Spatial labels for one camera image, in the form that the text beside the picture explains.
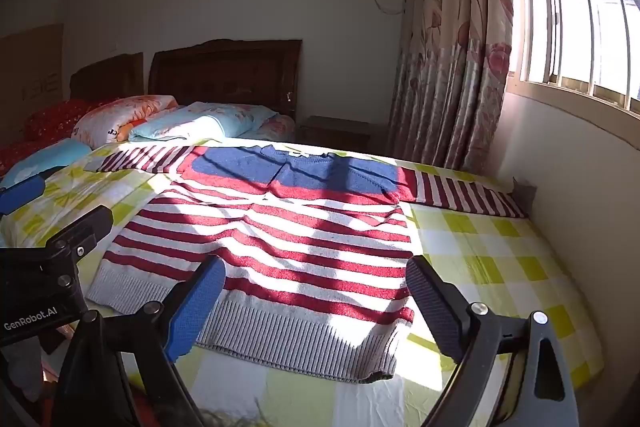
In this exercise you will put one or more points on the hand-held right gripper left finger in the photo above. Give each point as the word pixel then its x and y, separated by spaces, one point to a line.
pixel 192 312

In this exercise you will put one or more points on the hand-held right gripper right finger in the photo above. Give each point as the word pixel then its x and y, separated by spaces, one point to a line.
pixel 435 307

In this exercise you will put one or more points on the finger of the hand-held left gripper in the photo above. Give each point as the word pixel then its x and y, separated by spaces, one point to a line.
pixel 22 194
pixel 85 227

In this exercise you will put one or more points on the red white striped knit sweater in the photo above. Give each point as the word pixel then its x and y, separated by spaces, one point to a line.
pixel 280 247

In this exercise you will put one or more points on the light blue pillow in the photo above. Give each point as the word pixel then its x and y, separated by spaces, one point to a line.
pixel 50 157

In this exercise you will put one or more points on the yellow checked bed sheet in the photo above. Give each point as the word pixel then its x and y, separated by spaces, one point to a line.
pixel 500 257

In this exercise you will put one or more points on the red floral pillow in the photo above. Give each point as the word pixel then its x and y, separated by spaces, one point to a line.
pixel 55 117

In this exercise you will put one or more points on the flat cardboard box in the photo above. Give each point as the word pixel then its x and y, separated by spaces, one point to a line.
pixel 30 77

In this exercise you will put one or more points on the orange white floral pillow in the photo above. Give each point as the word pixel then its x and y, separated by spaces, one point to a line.
pixel 125 114

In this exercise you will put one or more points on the small carved wooden headboard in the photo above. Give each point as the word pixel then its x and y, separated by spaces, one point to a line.
pixel 107 77

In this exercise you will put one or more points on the folded light blue quilt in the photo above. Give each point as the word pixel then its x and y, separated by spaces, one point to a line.
pixel 190 124

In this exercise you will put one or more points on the wooden nightstand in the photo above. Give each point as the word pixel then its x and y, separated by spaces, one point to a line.
pixel 335 134

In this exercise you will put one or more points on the pink floral pillow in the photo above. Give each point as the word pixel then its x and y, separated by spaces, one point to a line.
pixel 280 127

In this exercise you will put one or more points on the large carved wooden headboard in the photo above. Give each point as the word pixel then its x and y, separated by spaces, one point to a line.
pixel 225 72

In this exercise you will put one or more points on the pink floral curtain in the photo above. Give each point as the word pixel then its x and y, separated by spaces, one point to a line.
pixel 445 57

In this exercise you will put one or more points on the barred window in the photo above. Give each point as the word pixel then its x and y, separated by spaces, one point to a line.
pixel 570 7

